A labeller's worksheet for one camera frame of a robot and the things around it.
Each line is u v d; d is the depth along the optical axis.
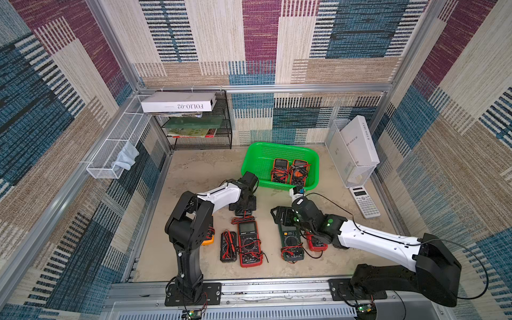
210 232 0.85
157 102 0.81
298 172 1.02
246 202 0.86
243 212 0.91
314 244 0.79
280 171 1.04
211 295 0.73
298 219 0.63
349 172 0.95
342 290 0.74
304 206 0.61
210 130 1.04
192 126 0.95
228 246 0.81
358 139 0.97
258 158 1.14
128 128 0.81
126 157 0.67
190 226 0.50
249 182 0.79
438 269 0.41
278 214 0.72
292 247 0.81
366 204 0.95
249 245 0.81
